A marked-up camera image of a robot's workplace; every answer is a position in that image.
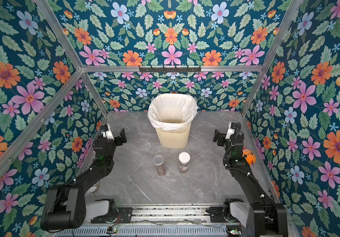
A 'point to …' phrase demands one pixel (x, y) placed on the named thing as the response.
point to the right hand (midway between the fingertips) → (227, 128)
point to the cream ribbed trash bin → (173, 138)
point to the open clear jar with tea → (158, 160)
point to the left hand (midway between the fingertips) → (117, 129)
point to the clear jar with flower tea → (184, 169)
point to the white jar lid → (184, 157)
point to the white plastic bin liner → (169, 111)
